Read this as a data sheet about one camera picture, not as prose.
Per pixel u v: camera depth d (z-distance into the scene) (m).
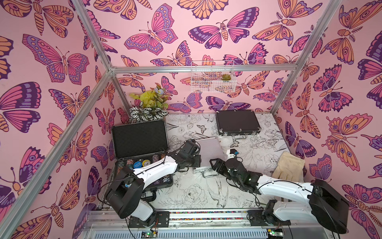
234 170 0.60
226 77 0.92
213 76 0.95
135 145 0.92
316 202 0.42
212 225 0.73
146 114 0.90
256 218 0.73
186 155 0.66
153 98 1.03
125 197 0.43
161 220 0.73
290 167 0.91
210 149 0.95
